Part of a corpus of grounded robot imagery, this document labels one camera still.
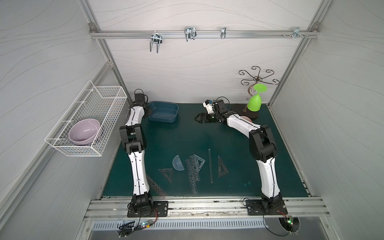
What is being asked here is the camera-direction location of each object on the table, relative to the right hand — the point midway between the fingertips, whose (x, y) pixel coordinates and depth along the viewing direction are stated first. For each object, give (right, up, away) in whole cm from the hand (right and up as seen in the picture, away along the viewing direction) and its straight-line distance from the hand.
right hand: (199, 116), depth 99 cm
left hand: (-38, +4, +10) cm, 40 cm away
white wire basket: (-52, +7, -20) cm, 56 cm away
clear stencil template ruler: (-4, -33, -12) cm, 36 cm away
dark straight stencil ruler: (-25, -39, -18) cm, 50 cm away
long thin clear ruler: (+6, -30, -9) cm, 32 cm away
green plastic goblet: (+34, +8, -8) cm, 36 cm away
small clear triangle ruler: (-19, -33, -12) cm, 40 cm away
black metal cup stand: (+34, +5, +16) cm, 38 cm away
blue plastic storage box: (-28, +4, +18) cm, 34 cm away
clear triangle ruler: (+12, -29, -9) cm, 33 cm away
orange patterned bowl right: (+34, -1, +9) cm, 35 cm away
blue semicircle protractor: (-14, -29, -10) cm, 33 cm away
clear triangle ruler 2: (0, -28, -8) cm, 29 cm away
